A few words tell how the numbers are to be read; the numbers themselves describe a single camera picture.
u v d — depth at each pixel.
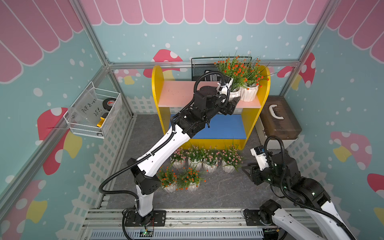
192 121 0.47
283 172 0.46
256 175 0.56
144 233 0.72
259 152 0.56
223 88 0.51
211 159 0.79
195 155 0.81
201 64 0.90
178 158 0.82
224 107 0.51
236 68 0.52
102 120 0.64
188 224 0.73
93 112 0.69
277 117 0.89
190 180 0.73
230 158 0.79
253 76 0.59
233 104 0.56
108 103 0.80
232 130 0.90
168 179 0.75
